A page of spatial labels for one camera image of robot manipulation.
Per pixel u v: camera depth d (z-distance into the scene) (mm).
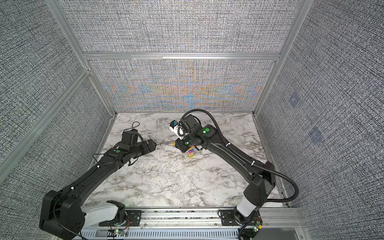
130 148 627
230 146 477
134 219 733
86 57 876
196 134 532
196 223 732
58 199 391
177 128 659
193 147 654
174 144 1009
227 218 732
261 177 413
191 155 932
